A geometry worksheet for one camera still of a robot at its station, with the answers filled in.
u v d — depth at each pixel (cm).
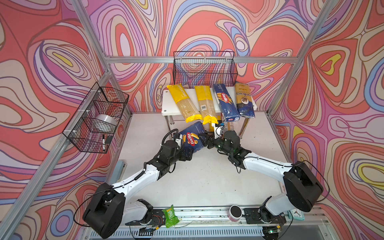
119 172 84
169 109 75
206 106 71
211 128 72
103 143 72
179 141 75
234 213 71
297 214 73
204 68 97
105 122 70
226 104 73
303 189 43
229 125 101
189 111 70
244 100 75
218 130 72
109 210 40
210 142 71
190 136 84
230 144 63
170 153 64
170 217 72
